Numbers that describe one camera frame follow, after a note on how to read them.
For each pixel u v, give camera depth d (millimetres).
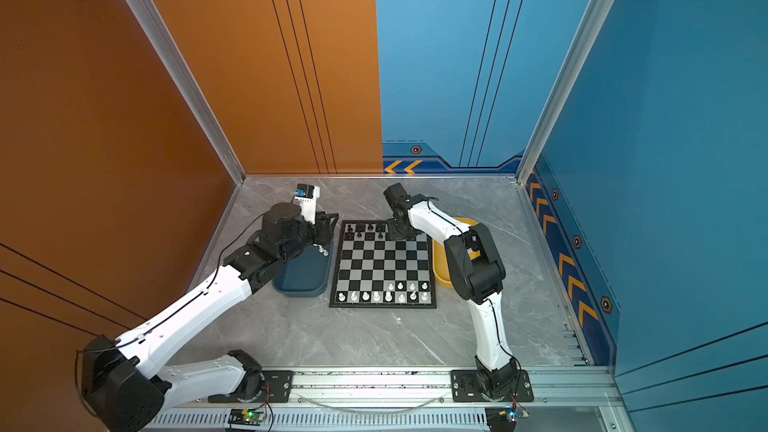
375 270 919
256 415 702
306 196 646
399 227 855
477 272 553
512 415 696
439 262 905
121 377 377
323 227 666
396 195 803
